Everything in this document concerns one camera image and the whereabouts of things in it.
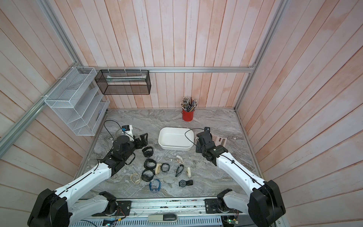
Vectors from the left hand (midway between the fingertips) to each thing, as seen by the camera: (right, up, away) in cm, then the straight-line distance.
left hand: (142, 136), depth 83 cm
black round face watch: (+25, -27, -2) cm, 37 cm away
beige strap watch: (+9, -19, 0) cm, 22 cm away
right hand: (+36, -4, +3) cm, 36 cm away
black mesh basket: (-19, +39, +19) cm, 47 cm away
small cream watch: (+28, -20, -4) cm, 35 cm away
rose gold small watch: (+22, -15, +3) cm, 27 cm away
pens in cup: (+29, +21, +16) cm, 39 cm away
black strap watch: (+21, -24, 0) cm, 31 cm away
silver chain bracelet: (+12, -27, 0) cm, 29 cm away
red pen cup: (+29, +13, +30) cm, 44 cm away
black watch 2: (+3, -16, +5) cm, 17 cm away
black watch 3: (+3, -24, +2) cm, 24 cm away
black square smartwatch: (+13, -20, +5) cm, 24 cm away
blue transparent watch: (+8, -29, -2) cm, 30 cm away
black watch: (+2, -10, +7) cm, 13 cm away
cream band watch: (-2, -26, -2) cm, 26 cm away
